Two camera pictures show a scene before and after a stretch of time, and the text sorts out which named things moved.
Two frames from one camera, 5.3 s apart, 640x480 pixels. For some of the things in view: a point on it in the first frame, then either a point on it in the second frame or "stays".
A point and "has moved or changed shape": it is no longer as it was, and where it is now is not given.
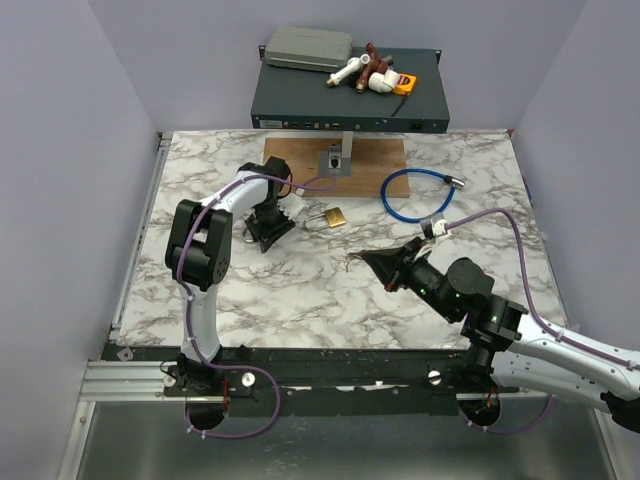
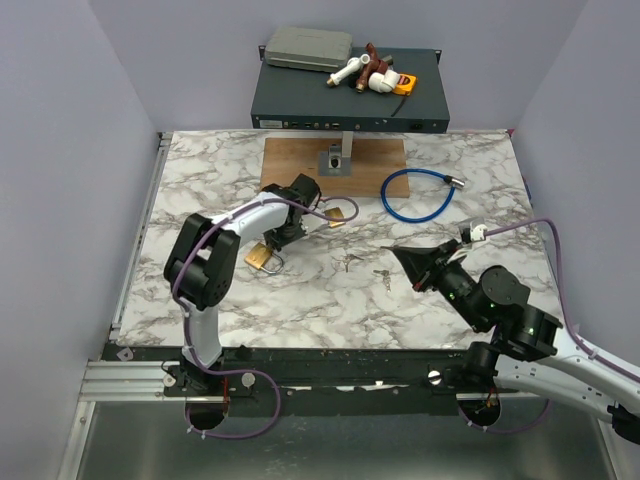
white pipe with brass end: (353, 65) stays
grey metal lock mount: (338, 160) stays
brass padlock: (247, 234) has moved or changed shape
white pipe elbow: (384, 82) stays
